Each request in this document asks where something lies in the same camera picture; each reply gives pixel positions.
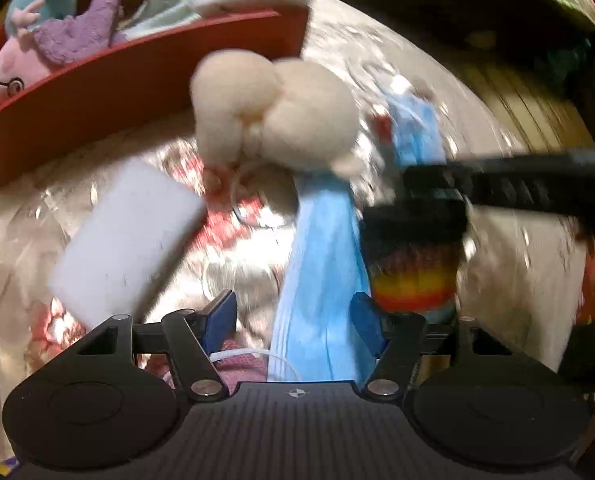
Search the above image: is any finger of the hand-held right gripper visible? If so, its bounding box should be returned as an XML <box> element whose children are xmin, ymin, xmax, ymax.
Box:
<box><xmin>401</xmin><ymin>149</ymin><xmax>595</xmax><ymax>233</ymax></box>
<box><xmin>363</xmin><ymin>199</ymin><xmax>471</xmax><ymax>249</ymax></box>

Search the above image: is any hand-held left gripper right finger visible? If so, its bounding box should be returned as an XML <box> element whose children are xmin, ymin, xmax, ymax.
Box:
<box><xmin>349</xmin><ymin>290</ymin><xmax>509</xmax><ymax>403</ymax></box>

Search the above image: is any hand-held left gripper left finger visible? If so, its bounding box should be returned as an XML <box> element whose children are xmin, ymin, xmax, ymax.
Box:
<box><xmin>74</xmin><ymin>289</ymin><xmax>239</xmax><ymax>403</ymax></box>

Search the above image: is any rainbow striped sock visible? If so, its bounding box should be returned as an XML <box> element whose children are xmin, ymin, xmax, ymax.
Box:
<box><xmin>370</xmin><ymin>240</ymin><xmax>461</xmax><ymax>323</ymax></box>

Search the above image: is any blue face mask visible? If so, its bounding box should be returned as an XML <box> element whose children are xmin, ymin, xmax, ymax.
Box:
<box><xmin>267</xmin><ymin>172</ymin><xmax>378</xmax><ymax>382</ymax></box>
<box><xmin>380</xmin><ymin>92</ymin><xmax>449</xmax><ymax>171</ymax></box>

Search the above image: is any beige plush toy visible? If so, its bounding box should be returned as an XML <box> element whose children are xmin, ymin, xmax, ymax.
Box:
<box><xmin>190</xmin><ymin>52</ymin><xmax>361</xmax><ymax>223</ymax></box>

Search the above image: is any red cardboard box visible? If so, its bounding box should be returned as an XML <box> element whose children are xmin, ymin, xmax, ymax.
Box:
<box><xmin>0</xmin><ymin>0</ymin><xmax>311</xmax><ymax>191</ymax></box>

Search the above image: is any mint green cloth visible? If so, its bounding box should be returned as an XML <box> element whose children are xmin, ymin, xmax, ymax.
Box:
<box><xmin>122</xmin><ymin>0</ymin><xmax>218</xmax><ymax>41</ymax></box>

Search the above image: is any pink teal purple plush toy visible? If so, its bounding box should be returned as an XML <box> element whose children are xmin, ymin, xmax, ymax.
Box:
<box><xmin>0</xmin><ymin>0</ymin><xmax>128</xmax><ymax>111</ymax></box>

